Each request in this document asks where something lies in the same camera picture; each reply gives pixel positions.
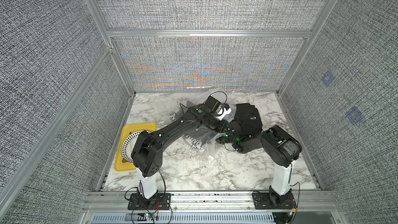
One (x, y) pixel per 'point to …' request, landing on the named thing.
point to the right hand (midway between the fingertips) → (206, 129)
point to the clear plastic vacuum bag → (210, 148)
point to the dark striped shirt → (200, 136)
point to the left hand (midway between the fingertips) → (231, 129)
